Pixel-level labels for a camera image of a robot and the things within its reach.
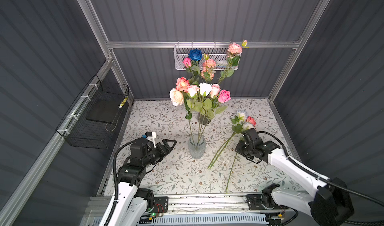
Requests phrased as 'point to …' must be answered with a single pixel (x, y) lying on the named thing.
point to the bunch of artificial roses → (242, 122)
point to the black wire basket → (91, 121)
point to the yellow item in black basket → (123, 102)
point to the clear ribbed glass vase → (197, 146)
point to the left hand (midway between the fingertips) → (173, 145)
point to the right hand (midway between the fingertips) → (238, 149)
